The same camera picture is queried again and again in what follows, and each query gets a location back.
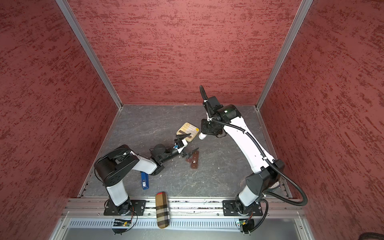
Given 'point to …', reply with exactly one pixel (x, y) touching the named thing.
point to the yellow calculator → (186, 128)
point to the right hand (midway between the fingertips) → (205, 134)
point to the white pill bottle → (202, 136)
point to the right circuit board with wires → (247, 226)
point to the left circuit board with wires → (122, 226)
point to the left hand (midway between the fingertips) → (194, 141)
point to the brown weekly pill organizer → (193, 159)
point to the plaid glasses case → (162, 210)
